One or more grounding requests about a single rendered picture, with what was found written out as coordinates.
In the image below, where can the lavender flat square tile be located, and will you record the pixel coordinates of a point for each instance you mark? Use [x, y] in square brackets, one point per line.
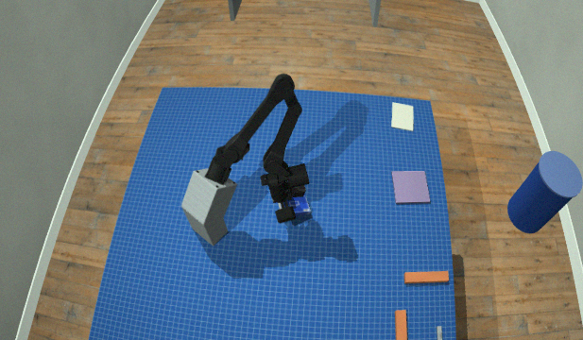
[410, 187]

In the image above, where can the blue work mat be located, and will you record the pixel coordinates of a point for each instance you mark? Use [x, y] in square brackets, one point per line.
[336, 273]

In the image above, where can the blue boxed card deck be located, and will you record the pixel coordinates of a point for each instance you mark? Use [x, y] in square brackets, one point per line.
[300, 205]

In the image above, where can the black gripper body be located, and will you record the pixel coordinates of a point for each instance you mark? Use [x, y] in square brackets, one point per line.
[287, 212]

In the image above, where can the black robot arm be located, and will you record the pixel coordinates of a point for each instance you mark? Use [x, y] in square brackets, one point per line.
[238, 146]

